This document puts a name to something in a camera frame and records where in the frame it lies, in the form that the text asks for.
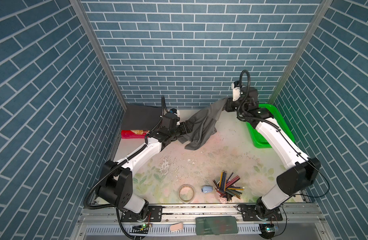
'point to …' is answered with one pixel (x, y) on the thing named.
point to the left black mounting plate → (154, 213)
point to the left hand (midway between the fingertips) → (189, 125)
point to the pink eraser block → (176, 226)
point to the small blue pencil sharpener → (207, 189)
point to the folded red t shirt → (129, 134)
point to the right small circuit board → (267, 230)
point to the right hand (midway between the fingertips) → (225, 98)
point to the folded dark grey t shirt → (138, 117)
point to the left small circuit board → (143, 229)
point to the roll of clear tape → (186, 193)
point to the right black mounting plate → (254, 212)
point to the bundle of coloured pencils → (225, 187)
